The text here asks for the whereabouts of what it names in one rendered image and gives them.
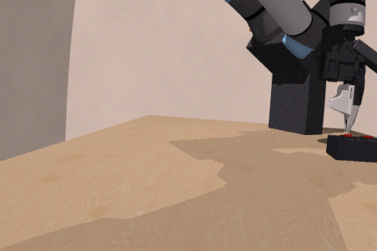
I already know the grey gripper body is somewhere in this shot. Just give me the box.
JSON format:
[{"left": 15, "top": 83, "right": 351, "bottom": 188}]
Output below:
[{"left": 318, "top": 23, "right": 366, "bottom": 85}]

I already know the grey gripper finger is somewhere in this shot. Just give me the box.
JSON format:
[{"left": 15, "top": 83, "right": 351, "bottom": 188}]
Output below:
[
  {"left": 326, "top": 84, "right": 349, "bottom": 132},
  {"left": 330, "top": 65, "right": 365, "bottom": 133}
]

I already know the black power strip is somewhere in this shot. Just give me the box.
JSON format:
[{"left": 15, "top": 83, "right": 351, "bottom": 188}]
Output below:
[{"left": 326, "top": 134, "right": 377, "bottom": 163}]

